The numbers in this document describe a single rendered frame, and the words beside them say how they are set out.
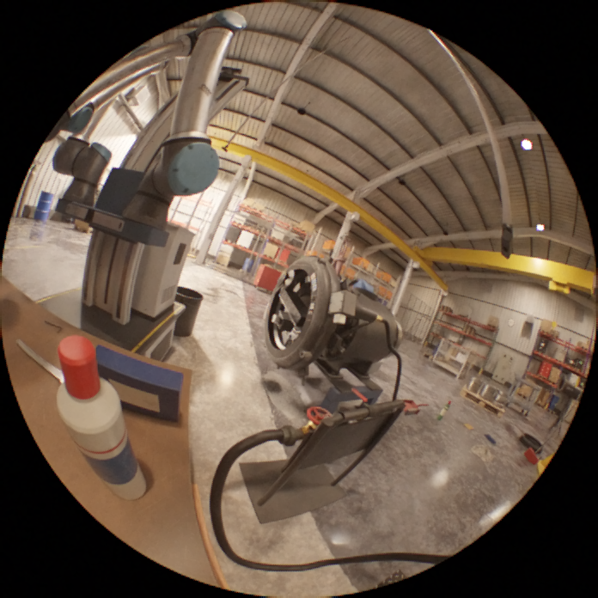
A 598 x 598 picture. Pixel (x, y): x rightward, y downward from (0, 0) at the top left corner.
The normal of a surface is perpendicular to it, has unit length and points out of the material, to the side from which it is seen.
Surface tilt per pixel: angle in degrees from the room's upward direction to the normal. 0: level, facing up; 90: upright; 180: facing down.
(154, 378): 12
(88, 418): 42
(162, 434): 0
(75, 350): 0
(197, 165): 94
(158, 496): 0
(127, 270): 90
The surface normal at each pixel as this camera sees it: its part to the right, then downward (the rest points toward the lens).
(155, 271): 0.30, 0.21
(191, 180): 0.84, 0.45
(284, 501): 0.37, -0.92
